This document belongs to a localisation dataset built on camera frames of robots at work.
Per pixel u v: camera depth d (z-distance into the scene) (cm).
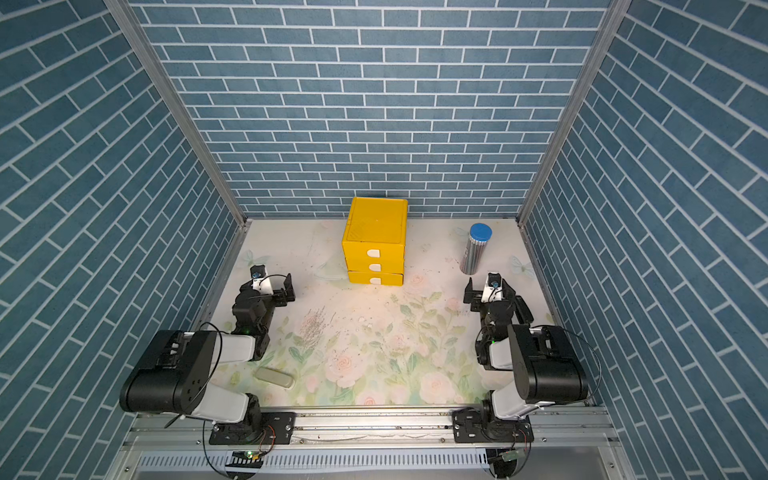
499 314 70
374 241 85
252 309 69
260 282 77
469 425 74
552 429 75
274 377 79
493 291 75
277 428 74
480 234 91
